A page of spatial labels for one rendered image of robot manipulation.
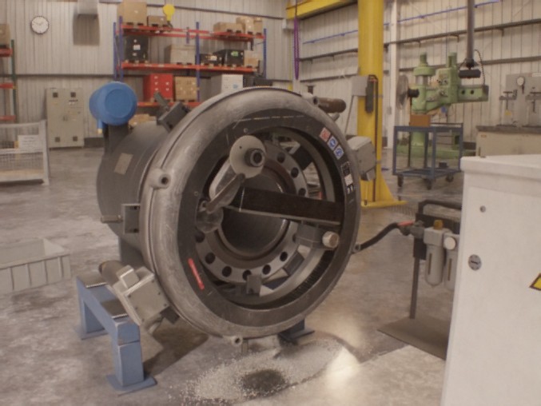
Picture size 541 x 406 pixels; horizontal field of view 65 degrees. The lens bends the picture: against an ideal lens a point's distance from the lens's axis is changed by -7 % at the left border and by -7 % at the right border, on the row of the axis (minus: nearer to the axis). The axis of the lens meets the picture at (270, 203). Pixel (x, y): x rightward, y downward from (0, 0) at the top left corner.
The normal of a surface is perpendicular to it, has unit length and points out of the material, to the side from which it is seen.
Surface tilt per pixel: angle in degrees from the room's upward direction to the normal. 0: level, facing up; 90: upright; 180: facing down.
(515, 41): 90
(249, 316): 90
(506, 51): 90
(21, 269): 90
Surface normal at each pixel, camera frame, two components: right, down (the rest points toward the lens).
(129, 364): 0.59, 0.14
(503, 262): -0.88, 0.08
